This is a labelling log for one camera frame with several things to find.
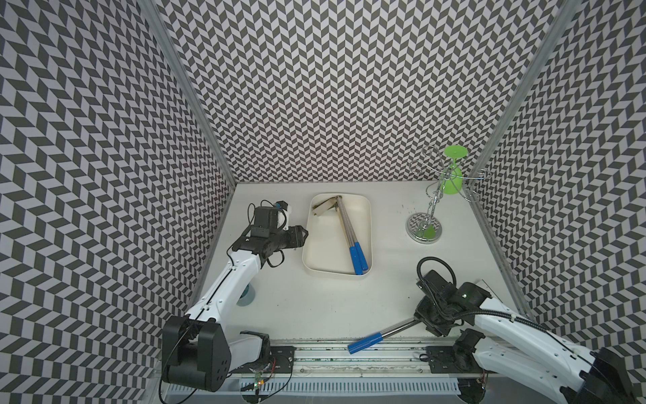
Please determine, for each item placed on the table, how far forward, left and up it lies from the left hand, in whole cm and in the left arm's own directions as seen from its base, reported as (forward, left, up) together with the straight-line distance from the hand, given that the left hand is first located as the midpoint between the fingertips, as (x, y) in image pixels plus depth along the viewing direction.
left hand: (300, 235), depth 83 cm
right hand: (-25, -37, -13) cm, 47 cm away
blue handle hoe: (-4, -18, -10) cm, 21 cm away
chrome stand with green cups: (+12, -49, +16) cm, 53 cm away
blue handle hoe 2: (-30, -18, -14) cm, 38 cm away
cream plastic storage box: (+3, -8, -14) cm, 16 cm away
